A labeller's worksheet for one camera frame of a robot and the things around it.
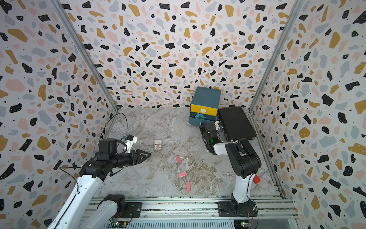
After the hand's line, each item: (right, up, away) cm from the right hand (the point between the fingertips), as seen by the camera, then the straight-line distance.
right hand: (201, 122), depth 96 cm
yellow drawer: (+2, +8, -1) cm, 8 cm away
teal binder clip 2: (-2, +5, +10) cm, 11 cm away
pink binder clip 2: (-12, -31, -11) cm, 35 cm away
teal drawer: (-3, +2, +6) cm, 7 cm away
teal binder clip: (+1, +4, +7) cm, 9 cm away
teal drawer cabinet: (+2, +11, -1) cm, 11 cm away
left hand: (-28, -17, -24) cm, 41 cm away
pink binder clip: (-15, -24, -4) cm, 29 cm away
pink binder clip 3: (-8, -37, -14) cm, 40 cm away
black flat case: (+27, -2, +9) cm, 29 cm away
